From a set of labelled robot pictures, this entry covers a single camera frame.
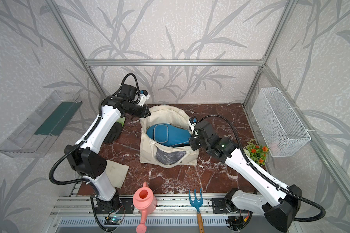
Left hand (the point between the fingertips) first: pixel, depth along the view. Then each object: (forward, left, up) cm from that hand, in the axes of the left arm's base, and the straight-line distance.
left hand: (149, 112), depth 81 cm
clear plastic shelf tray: (-16, +47, +6) cm, 50 cm away
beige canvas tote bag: (-20, -3, -11) cm, 23 cm away
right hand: (-14, -23, -2) cm, 27 cm away
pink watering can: (-41, -2, -14) cm, 43 cm away
